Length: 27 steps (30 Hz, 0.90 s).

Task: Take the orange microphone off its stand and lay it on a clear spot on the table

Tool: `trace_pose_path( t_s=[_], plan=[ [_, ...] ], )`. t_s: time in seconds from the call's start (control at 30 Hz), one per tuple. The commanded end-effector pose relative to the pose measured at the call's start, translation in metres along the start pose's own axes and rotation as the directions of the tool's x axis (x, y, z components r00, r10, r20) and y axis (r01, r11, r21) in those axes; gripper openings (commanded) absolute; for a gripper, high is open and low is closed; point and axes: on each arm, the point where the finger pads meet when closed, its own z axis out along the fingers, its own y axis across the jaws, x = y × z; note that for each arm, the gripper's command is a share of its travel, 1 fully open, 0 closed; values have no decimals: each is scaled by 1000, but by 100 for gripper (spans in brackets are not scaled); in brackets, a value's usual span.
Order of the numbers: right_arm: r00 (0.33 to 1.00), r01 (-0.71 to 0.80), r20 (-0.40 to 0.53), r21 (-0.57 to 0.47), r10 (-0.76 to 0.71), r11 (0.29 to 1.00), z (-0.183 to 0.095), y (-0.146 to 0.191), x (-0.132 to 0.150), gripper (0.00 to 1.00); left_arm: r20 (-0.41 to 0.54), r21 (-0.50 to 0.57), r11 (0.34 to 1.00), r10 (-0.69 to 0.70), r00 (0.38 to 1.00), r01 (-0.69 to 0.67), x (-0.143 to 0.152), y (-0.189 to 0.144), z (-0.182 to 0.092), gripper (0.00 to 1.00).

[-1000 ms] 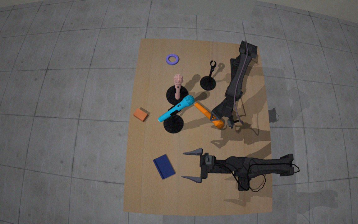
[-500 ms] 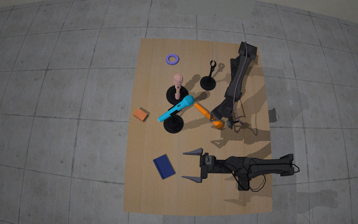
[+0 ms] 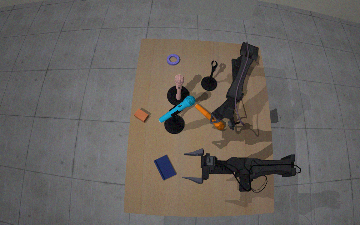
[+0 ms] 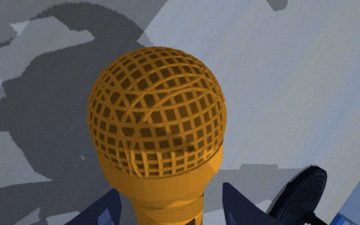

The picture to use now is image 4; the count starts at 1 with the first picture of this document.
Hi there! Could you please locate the orange microphone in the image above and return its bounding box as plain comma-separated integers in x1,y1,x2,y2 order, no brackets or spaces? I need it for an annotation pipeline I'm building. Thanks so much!
87,46,227,225

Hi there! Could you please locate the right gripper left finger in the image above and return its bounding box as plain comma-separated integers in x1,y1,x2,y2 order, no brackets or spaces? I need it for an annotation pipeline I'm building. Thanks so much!
64,188,122,225

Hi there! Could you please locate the black microphone stand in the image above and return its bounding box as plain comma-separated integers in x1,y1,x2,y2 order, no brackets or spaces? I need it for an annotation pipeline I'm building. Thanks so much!
268,166,328,225

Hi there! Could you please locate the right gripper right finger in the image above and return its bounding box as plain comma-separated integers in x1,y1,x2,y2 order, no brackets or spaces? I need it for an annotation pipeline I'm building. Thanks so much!
222,182,284,225

